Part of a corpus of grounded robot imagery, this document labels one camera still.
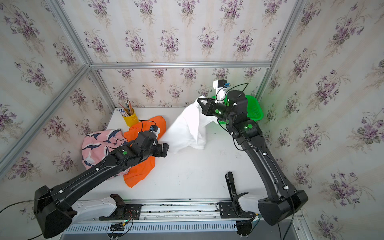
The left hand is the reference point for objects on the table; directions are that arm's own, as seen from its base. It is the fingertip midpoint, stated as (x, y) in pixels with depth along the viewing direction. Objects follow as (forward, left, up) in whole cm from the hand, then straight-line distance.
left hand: (163, 145), depth 77 cm
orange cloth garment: (-8, +17, -18) cm, 26 cm away
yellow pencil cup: (+28, +28, -12) cm, 42 cm away
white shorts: (+4, -11, +7) cm, 14 cm away
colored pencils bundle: (+32, +30, -7) cm, 45 cm away
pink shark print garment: (+8, +45, -14) cm, 48 cm away
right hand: (+7, -18, +27) cm, 33 cm away
